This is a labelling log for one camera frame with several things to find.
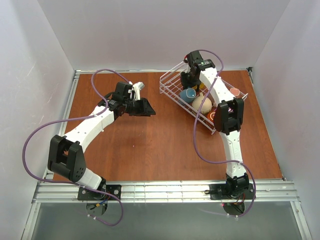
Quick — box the pink floral mug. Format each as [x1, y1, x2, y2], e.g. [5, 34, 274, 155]
[229, 87, 240, 97]

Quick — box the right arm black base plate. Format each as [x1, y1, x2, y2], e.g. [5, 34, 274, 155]
[204, 183, 254, 200]

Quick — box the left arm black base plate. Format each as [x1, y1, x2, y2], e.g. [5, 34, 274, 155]
[77, 184, 122, 202]

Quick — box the white wire dish rack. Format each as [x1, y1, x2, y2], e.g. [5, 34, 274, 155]
[159, 62, 248, 135]

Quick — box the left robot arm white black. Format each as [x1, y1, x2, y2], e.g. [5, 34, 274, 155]
[47, 82, 156, 200]

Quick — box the aluminium frame rail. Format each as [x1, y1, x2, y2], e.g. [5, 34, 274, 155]
[32, 179, 300, 203]

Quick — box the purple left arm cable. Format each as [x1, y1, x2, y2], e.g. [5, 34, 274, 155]
[21, 69, 133, 227]

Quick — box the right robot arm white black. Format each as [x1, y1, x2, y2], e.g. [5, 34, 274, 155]
[180, 50, 250, 198]

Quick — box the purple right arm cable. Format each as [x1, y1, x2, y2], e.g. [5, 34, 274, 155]
[193, 49, 257, 218]

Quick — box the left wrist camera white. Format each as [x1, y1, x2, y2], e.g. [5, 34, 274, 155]
[128, 81, 145, 101]

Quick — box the dark brown glazed mug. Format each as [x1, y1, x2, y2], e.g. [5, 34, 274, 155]
[206, 111, 216, 123]

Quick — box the beige round ceramic mug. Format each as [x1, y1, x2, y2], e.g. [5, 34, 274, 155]
[191, 92, 213, 115]

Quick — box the white mug blue handle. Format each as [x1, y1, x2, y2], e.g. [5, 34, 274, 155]
[179, 88, 197, 104]

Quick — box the yellow enamel mug black handle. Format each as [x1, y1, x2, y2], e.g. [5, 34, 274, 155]
[192, 83, 206, 92]

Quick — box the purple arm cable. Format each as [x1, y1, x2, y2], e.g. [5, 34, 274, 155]
[21, 69, 133, 227]
[193, 49, 257, 218]

